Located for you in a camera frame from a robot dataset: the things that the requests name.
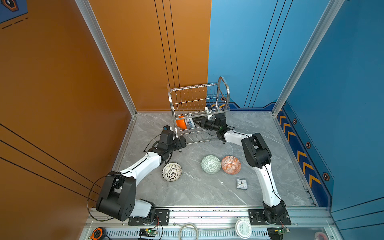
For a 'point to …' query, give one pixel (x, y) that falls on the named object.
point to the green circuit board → (149, 232)
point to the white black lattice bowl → (171, 171)
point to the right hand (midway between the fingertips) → (193, 120)
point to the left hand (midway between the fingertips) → (180, 139)
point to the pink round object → (320, 235)
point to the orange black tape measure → (98, 233)
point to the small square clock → (241, 183)
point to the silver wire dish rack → (188, 102)
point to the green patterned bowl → (211, 164)
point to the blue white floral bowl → (190, 122)
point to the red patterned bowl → (231, 165)
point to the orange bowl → (181, 123)
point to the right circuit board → (280, 231)
